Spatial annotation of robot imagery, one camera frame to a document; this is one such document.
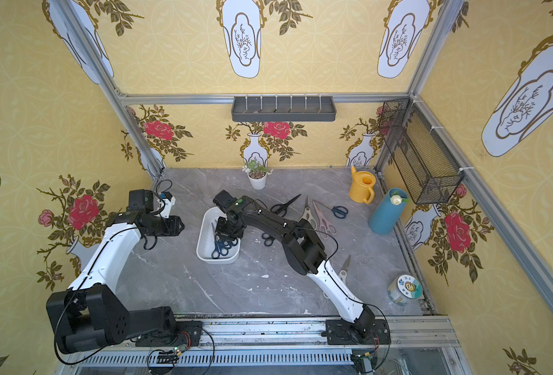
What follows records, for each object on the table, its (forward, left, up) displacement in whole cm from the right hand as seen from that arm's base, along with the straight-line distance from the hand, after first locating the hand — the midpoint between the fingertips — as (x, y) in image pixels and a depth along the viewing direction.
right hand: (213, 243), depth 90 cm
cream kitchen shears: (+18, -37, -5) cm, 41 cm away
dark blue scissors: (+3, -6, -4) cm, 8 cm away
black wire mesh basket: (+16, -73, +26) cm, 79 cm away
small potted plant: (+35, -13, +2) cm, 37 cm away
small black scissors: (+5, -20, -5) cm, 21 cm away
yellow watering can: (+26, -60, +3) cm, 65 cm away
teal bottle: (+9, -64, +10) cm, 66 cm away
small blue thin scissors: (+20, -51, -5) cm, 55 cm away
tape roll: (-14, -67, +2) cm, 68 cm away
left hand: (+2, +13, +9) cm, 16 cm away
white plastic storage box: (+7, +6, -4) cm, 10 cm away
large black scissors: (+20, -23, -4) cm, 31 cm away
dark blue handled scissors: (0, -3, -3) cm, 4 cm away
